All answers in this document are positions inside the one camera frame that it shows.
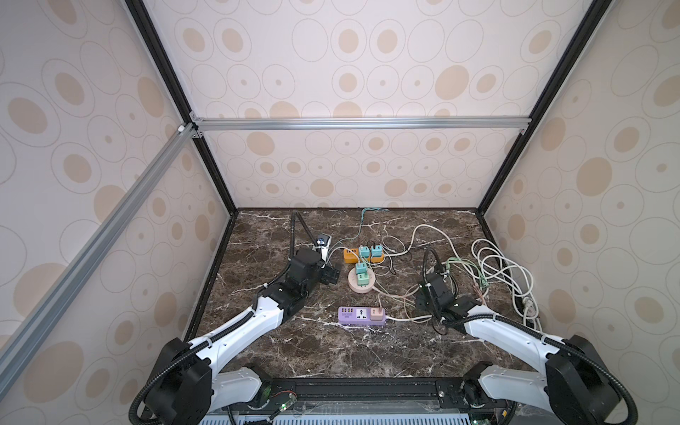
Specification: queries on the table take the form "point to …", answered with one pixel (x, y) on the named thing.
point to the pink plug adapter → (376, 313)
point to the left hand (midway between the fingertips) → (333, 251)
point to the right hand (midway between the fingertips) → (424, 293)
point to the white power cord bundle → (499, 268)
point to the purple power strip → (361, 315)
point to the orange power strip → (352, 256)
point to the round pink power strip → (352, 281)
